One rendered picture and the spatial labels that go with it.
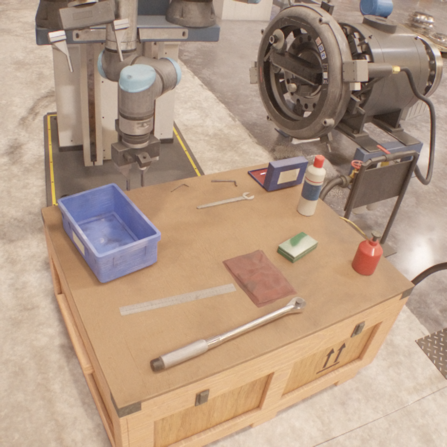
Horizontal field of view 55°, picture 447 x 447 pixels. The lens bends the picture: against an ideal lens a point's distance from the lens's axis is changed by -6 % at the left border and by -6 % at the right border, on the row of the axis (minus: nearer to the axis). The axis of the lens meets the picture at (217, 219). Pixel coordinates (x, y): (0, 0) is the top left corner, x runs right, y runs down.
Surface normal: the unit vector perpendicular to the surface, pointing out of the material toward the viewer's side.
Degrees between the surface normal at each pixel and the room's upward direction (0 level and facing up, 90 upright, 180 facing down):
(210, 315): 0
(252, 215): 0
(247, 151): 0
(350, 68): 90
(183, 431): 90
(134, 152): 90
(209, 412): 90
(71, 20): 67
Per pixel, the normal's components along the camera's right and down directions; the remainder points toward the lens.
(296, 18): -0.87, 0.22
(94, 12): 0.43, 0.22
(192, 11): 0.14, 0.31
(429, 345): 0.11, -0.79
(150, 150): 0.59, 0.54
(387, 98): 0.44, 0.73
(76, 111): 0.32, 0.60
